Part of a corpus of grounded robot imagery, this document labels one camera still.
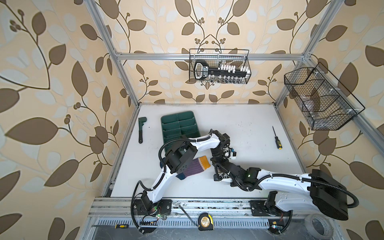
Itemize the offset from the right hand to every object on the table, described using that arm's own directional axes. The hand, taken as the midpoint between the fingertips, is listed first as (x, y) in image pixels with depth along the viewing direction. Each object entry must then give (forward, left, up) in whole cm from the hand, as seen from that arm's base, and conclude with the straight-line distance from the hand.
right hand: (230, 171), depth 85 cm
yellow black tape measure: (-24, +16, +2) cm, 29 cm away
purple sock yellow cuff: (+4, +20, -1) cm, 20 cm away
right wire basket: (+21, -45, +33) cm, 60 cm away
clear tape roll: (-28, -40, +1) cm, 48 cm away
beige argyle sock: (-7, +10, +13) cm, 18 cm away
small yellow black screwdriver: (-24, +55, -1) cm, 60 cm away
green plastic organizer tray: (+30, +30, +6) cm, 43 cm away
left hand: (-1, +3, +1) cm, 3 cm away
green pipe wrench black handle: (+39, +60, 0) cm, 72 cm away
